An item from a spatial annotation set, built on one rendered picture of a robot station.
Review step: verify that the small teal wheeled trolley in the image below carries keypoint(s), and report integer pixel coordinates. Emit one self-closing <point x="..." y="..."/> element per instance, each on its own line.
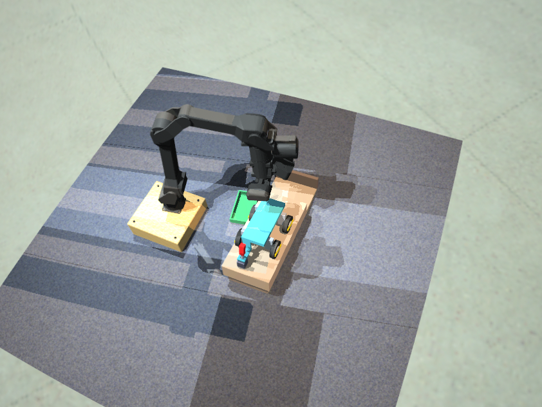
<point x="262" y="220"/>

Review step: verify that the red-headed pin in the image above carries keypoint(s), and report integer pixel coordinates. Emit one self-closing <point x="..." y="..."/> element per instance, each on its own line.
<point x="242" y="250"/>

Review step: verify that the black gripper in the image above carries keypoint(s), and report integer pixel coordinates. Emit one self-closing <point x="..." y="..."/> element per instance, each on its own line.
<point x="260" y="191"/>

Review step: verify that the tan wooden ramp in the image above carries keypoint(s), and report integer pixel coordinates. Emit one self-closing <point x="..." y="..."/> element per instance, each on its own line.
<point x="259" y="270"/>

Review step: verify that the green tray floor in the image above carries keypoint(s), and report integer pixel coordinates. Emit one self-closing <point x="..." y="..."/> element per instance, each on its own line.
<point x="243" y="208"/>

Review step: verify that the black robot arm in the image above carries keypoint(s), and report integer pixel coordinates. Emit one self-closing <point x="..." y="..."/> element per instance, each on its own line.
<point x="250" y="128"/>

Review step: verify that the green tray rim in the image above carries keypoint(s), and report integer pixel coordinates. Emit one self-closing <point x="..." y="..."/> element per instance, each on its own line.
<point x="234" y="207"/>

